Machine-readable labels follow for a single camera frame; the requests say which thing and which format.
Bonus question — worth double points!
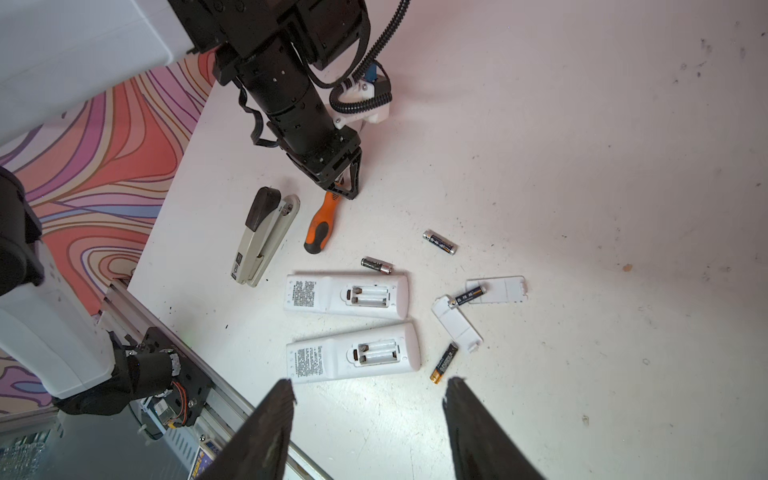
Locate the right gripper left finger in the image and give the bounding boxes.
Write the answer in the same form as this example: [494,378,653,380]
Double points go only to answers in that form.
[199,379,295,480]

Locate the beige black stapler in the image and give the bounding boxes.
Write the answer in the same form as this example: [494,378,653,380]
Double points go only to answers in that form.
[230,186,300,288]

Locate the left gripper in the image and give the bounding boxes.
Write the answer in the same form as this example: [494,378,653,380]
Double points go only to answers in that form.
[236,41,362,200]

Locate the white battery cover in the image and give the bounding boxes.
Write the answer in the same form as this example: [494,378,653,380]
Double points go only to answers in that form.
[431,295,483,353]
[465,276,528,304]

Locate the colourful card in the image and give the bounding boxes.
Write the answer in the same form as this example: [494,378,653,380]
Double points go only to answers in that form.
[187,445,216,480]

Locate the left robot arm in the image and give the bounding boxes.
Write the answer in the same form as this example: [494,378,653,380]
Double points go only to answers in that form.
[1,1,373,416]

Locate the white remote control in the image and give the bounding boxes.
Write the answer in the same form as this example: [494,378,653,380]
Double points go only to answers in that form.
[283,274,409,321]
[286,322,421,384]

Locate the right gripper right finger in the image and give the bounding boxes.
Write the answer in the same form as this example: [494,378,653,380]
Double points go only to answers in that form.
[442,377,544,479]

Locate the orange handled screwdriver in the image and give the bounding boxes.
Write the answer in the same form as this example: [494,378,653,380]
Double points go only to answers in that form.
[304,192,341,255]

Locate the black gold AAA battery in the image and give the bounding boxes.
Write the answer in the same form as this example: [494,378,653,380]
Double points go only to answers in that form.
[430,342,459,384]

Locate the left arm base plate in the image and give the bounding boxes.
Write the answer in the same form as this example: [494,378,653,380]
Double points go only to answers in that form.
[141,327,213,433]

